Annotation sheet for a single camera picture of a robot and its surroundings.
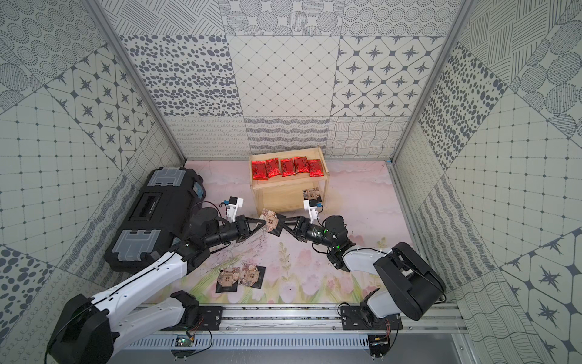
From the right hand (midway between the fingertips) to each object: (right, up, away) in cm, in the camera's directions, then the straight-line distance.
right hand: (281, 226), depth 77 cm
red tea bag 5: (-9, +19, +9) cm, 23 cm away
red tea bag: (+13, +21, +9) cm, 26 cm away
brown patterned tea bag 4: (+13, +10, +28) cm, 32 cm away
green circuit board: (-31, -36, -5) cm, 48 cm away
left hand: (-5, +3, -3) cm, 7 cm away
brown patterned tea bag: (-20, -20, +6) cm, 29 cm away
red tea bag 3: (+2, +21, +11) cm, 24 cm away
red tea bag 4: (-4, +21, +9) cm, 23 cm away
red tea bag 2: (+7, +22, +11) cm, 26 cm away
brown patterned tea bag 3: (-3, +2, 0) cm, 4 cm away
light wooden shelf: (0, +10, +29) cm, 30 cm away
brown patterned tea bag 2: (-12, -20, +7) cm, 24 cm away
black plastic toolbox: (-44, +6, +5) cm, 45 cm away
